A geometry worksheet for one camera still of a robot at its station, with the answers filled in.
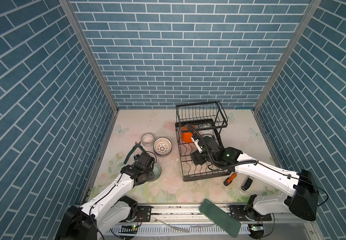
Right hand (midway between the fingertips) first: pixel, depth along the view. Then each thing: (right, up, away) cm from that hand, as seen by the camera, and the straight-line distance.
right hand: (194, 149), depth 79 cm
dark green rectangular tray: (+12, -32, -7) cm, 35 cm away
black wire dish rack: (+1, +7, -13) cm, 15 cm away
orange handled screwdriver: (+19, -18, +3) cm, 27 cm away
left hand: (-24, -15, +5) cm, 29 cm away
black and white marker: (+28, -19, -1) cm, 33 cm away
